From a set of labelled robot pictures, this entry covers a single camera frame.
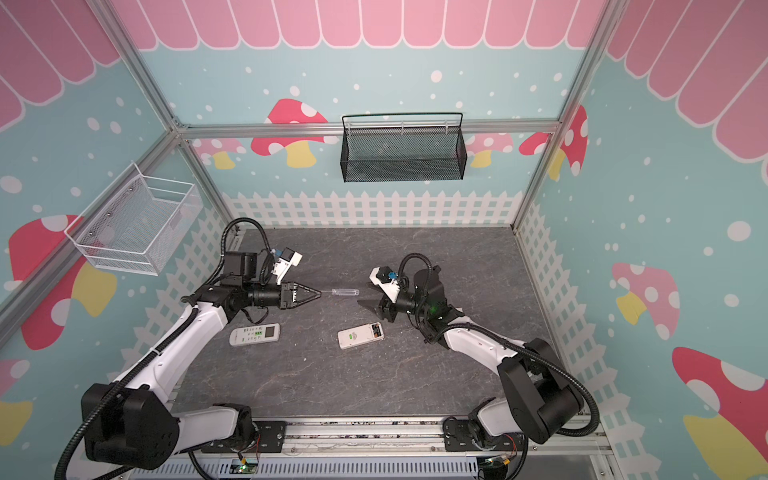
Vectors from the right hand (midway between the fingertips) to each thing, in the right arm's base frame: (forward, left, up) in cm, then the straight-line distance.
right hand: (364, 292), depth 78 cm
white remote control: (-4, +2, -19) cm, 19 cm away
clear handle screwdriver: (0, +6, 0) cm, 6 cm away
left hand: (-3, +12, +1) cm, 12 cm away
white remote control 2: (-3, +35, -18) cm, 39 cm away
